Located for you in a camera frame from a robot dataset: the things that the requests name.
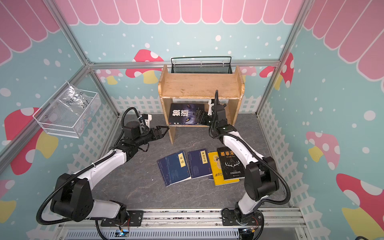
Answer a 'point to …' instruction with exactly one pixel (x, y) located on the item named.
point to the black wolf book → (184, 113)
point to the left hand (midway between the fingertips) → (165, 131)
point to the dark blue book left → (174, 168)
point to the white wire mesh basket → (69, 112)
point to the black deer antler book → (232, 167)
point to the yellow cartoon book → (216, 169)
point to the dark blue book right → (199, 163)
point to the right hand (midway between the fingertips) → (198, 113)
